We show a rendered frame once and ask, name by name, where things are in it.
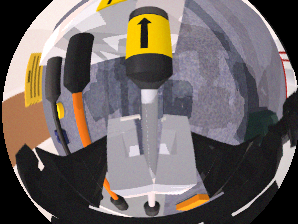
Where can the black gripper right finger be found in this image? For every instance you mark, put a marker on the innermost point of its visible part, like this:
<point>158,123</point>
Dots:
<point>217,162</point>

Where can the orange block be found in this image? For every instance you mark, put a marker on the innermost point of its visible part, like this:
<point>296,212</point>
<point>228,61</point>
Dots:
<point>194,201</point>

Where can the yellow short cylinder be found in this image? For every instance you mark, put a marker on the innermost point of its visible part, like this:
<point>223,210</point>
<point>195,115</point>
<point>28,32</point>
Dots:
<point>61,110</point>

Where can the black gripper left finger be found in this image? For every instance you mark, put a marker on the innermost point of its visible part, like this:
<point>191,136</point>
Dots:
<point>84,170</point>

